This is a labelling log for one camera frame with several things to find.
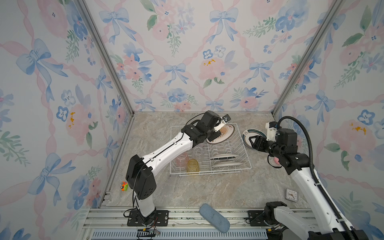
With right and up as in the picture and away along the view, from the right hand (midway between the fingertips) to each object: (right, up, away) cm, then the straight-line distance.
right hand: (254, 138), depth 77 cm
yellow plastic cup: (-32, -17, +11) cm, 38 cm away
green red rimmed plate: (+8, +1, +30) cm, 31 cm away
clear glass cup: (-29, -9, +11) cm, 32 cm away
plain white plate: (-13, -14, +2) cm, 19 cm away
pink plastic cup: (-38, -13, +8) cm, 41 cm away
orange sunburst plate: (-12, +2, +10) cm, 16 cm away
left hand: (-19, +7, +2) cm, 21 cm away
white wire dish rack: (-5, -6, +22) cm, 23 cm away
